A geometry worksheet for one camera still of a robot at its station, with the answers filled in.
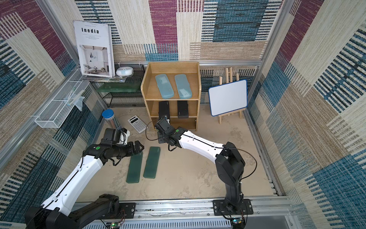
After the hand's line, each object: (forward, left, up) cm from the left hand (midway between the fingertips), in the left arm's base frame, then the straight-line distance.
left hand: (137, 148), depth 80 cm
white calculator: (+28, +9, -14) cm, 32 cm away
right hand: (+9, -13, +1) cm, 16 cm away
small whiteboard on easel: (+38, -58, +1) cm, 70 cm away
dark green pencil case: (-7, +4, -14) cm, 16 cm away
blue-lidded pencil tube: (+21, +20, +5) cm, 29 cm away
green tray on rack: (+46, +21, +6) cm, 51 cm away
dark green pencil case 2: (-3, -6, -13) cm, 14 cm away
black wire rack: (+50, +22, -9) cm, 56 cm away
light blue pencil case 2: (+30, -26, +18) cm, 44 cm away
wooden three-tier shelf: (+24, -8, +17) cm, 30 cm away
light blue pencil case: (+31, -15, +19) cm, 39 cm away
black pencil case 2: (+26, -25, +3) cm, 36 cm away
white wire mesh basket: (+9, +38, +18) cm, 43 cm away
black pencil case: (+26, -13, +3) cm, 29 cm away
